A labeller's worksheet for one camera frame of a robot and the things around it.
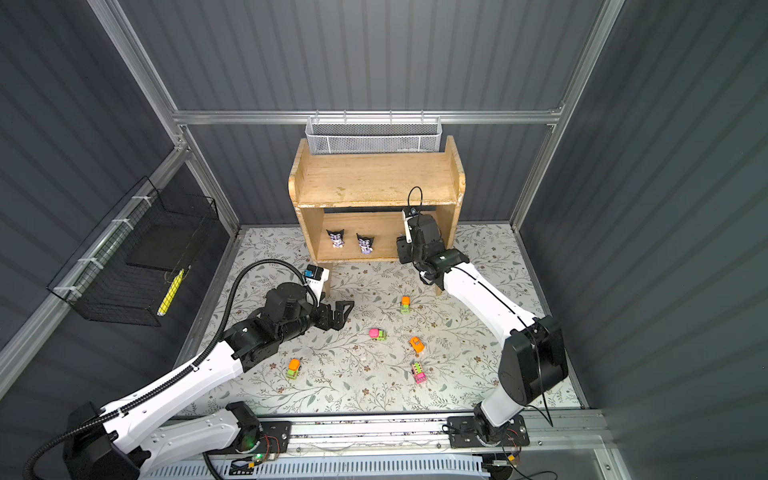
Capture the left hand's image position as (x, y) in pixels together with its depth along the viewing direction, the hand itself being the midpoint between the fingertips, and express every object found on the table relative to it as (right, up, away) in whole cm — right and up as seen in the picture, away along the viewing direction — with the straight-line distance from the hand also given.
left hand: (340, 299), depth 76 cm
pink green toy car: (+9, -13, +13) cm, 20 cm away
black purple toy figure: (+6, +14, +5) cm, 16 cm away
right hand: (+19, +16, +9) cm, 26 cm away
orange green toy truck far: (+18, -5, +20) cm, 27 cm away
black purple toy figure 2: (-2, +16, +7) cm, 18 cm away
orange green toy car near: (-14, -20, +7) cm, 26 cm away
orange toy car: (+20, -15, +12) cm, 28 cm away
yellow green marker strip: (-38, +2, -7) cm, 39 cm away
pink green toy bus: (+21, -22, +5) cm, 30 cm away
